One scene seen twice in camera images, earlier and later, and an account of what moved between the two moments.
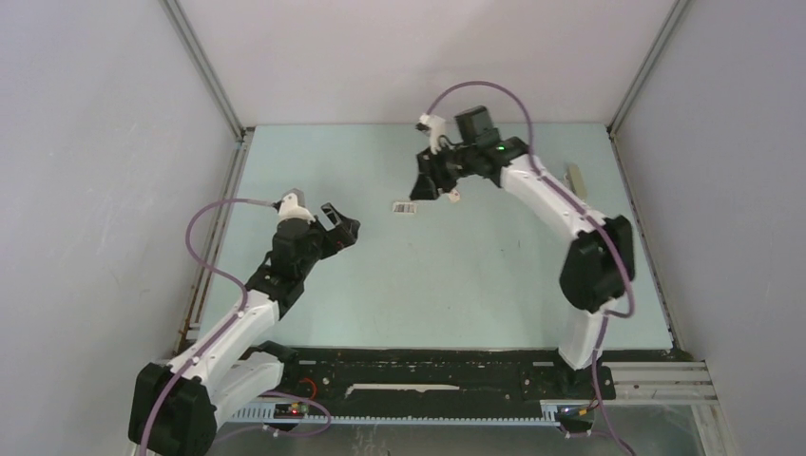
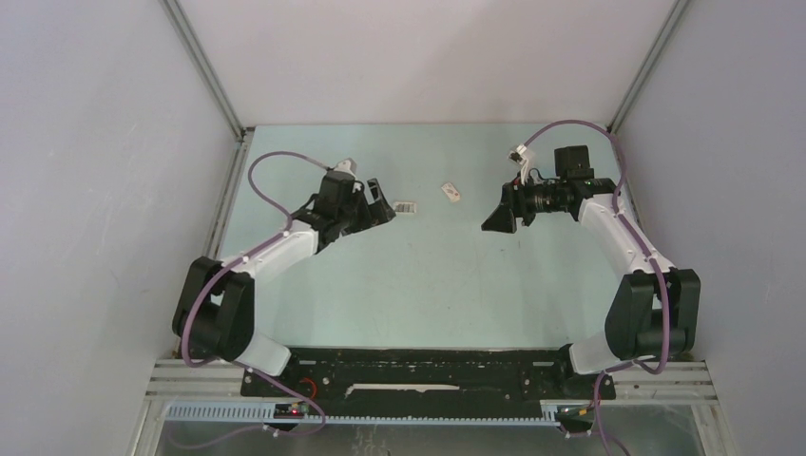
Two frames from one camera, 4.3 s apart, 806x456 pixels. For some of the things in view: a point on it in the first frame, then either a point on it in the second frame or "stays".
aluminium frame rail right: (645, 66) stays
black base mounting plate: (438, 374) stays
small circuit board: (294, 410) stays
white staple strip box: (404, 207) stays
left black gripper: (342, 237) -> (374, 214)
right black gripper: (430, 163) -> (513, 196)
